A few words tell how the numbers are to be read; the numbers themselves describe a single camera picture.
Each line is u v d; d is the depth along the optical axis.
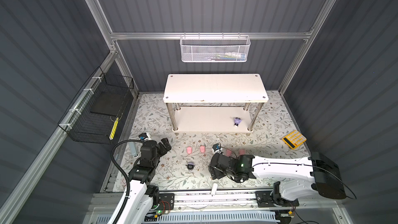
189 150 0.89
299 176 0.45
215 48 1.24
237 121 0.94
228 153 0.89
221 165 0.57
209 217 0.71
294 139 0.94
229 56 0.91
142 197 0.53
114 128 0.68
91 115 0.72
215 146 0.71
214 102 1.15
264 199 0.73
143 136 0.71
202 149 0.89
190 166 0.81
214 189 0.75
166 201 0.72
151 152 0.61
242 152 0.89
